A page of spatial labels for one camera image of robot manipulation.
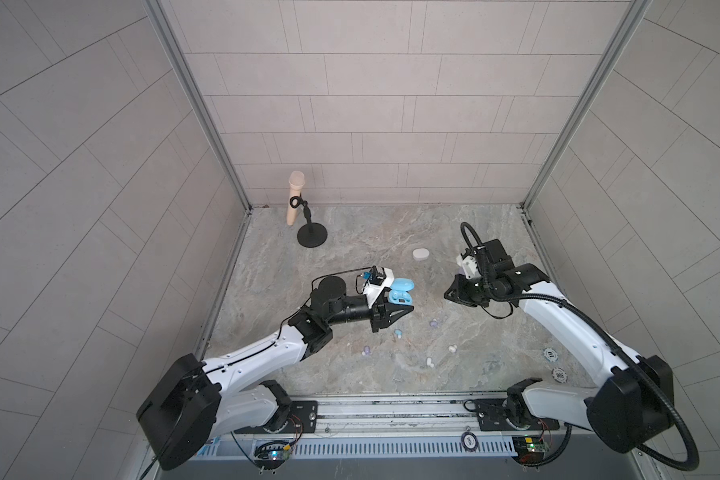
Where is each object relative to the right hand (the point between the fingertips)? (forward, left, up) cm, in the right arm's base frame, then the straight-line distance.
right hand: (443, 296), depth 79 cm
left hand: (-7, +10, +9) cm, 15 cm away
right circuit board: (-33, -15, -15) cm, 39 cm away
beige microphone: (+32, +39, +16) cm, 53 cm away
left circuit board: (-30, +43, -10) cm, 53 cm away
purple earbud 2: (-8, +21, -13) cm, 26 cm away
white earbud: (-10, -2, -13) cm, 17 cm away
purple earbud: (-2, +1, -12) cm, 13 cm away
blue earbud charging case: (-5, +13, +12) cm, 19 cm away
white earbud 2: (-13, +5, -13) cm, 19 cm away
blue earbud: (-4, +12, -12) cm, 18 cm away
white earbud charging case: (+22, +2, -11) cm, 25 cm away
